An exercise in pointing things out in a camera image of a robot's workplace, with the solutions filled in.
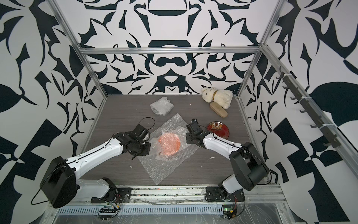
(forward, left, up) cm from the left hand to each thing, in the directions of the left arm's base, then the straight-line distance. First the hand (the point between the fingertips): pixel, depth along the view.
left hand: (148, 149), depth 84 cm
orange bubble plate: (+4, -12, -3) cm, 13 cm away
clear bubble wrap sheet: (-8, -6, -6) cm, 11 cm away
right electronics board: (-31, -42, -8) cm, 53 cm away
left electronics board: (-29, +20, -11) cm, 37 cm away
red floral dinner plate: (+16, -47, -6) cm, 50 cm away
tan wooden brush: (+31, -50, -4) cm, 59 cm away
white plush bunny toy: (+38, -53, +2) cm, 65 cm away
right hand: (+9, -26, -2) cm, 27 cm away
